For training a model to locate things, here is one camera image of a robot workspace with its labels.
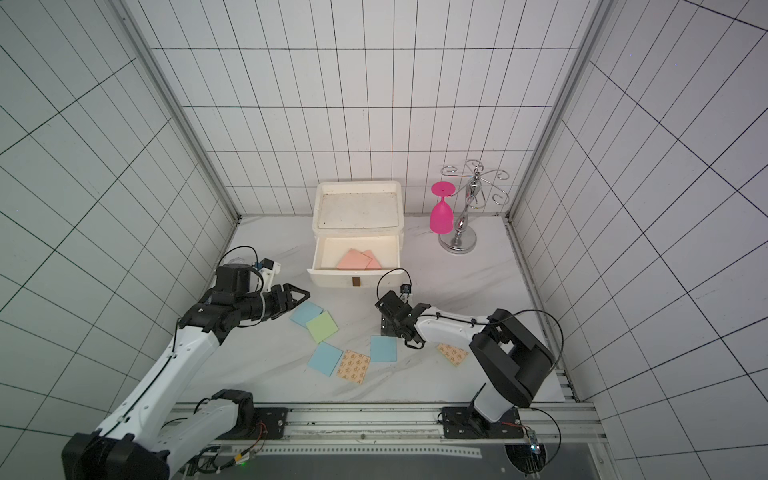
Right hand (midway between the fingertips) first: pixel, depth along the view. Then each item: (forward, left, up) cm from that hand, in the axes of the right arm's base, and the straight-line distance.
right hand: (390, 326), depth 90 cm
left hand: (-3, +23, +18) cm, 29 cm away
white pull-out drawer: (+15, +19, +18) cm, 30 cm away
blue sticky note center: (-7, +2, +1) cm, 8 cm away
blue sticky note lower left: (-11, +18, +1) cm, 21 cm away
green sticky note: (-2, +21, +1) cm, 21 cm away
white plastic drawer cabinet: (+27, +11, +24) cm, 38 cm away
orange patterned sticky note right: (-8, -19, +1) cm, 21 cm away
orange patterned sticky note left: (-13, +9, +1) cm, 16 cm away
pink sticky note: (+12, +11, +18) cm, 24 cm away
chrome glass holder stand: (+37, -25, -1) cm, 44 cm away
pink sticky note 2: (+11, +5, +17) cm, 21 cm away
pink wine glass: (+31, -15, +19) cm, 39 cm away
